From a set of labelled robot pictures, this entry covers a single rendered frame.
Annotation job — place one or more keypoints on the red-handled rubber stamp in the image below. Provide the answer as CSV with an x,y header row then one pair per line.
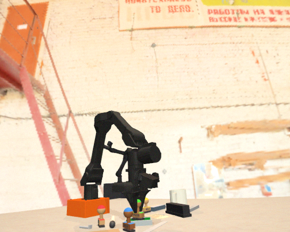
x,y
101,221

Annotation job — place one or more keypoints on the rubber stamp with blue handle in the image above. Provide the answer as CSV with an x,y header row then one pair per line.
x,y
128,226

